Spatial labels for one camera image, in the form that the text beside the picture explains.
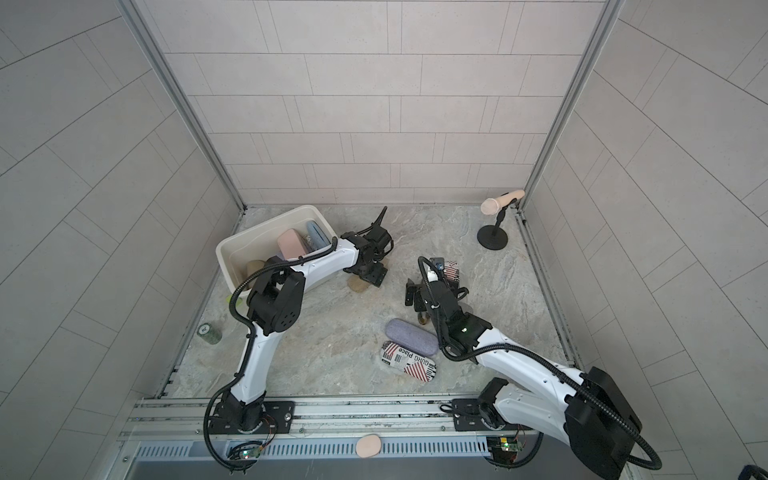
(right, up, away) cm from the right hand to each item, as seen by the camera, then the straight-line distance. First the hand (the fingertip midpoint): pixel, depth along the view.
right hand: (420, 280), depth 82 cm
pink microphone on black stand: (+28, +11, +23) cm, 38 cm away
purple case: (-2, -16, 0) cm, 16 cm away
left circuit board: (-40, -34, -18) cm, 56 cm away
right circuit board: (+18, -36, -14) cm, 43 cm away
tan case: (-19, -3, +9) cm, 21 cm away
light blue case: (-33, +11, +11) cm, 36 cm away
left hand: (-14, 0, +17) cm, 22 cm away
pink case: (-40, +9, +10) cm, 42 cm away
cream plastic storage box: (-55, +7, +5) cm, 55 cm away
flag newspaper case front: (-4, -20, -5) cm, 21 cm away
